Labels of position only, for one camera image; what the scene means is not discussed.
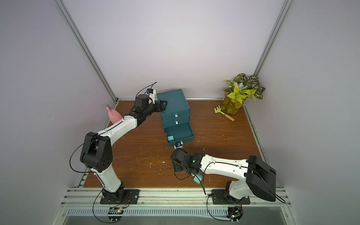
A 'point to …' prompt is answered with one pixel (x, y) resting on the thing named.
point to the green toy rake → (218, 109)
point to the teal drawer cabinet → (176, 116)
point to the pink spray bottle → (114, 116)
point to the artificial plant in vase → (237, 90)
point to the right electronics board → (235, 213)
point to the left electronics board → (115, 210)
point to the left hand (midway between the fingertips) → (164, 101)
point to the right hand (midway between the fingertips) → (176, 160)
